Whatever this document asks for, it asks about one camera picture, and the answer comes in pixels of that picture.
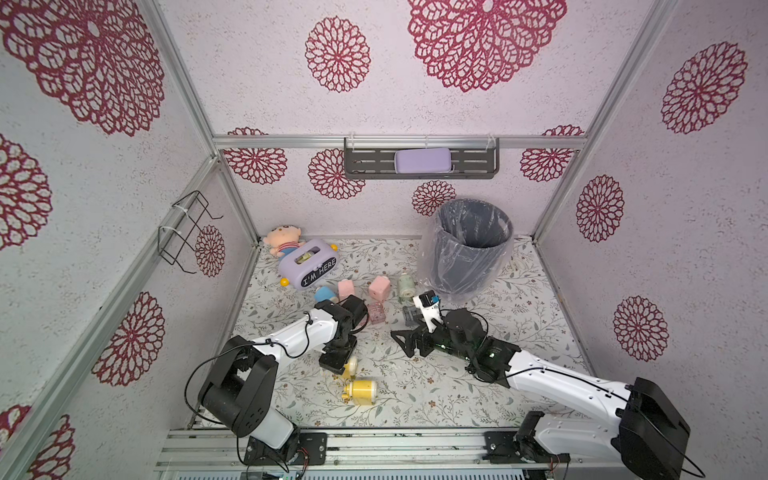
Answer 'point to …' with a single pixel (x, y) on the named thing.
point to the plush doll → (283, 240)
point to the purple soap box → (423, 160)
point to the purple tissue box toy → (309, 262)
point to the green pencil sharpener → (406, 285)
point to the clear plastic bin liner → (424, 259)
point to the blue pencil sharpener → (324, 293)
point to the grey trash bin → (472, 241)
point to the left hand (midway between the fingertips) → (349, 360)
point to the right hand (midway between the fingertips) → (402, 323)
